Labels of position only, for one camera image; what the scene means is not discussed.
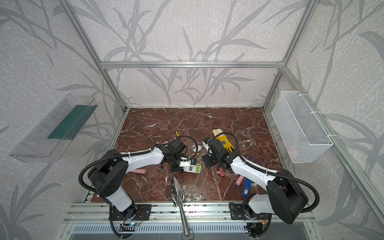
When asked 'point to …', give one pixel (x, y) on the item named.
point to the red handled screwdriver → (221, 171)
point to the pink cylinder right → (239, 180)
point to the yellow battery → (177, 134)
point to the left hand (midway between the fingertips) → (185, 161)
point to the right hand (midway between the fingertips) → (207, 152)
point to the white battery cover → (199, 148)
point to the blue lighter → (247, 188)
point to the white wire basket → (303, 135)
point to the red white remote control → (194, 169)
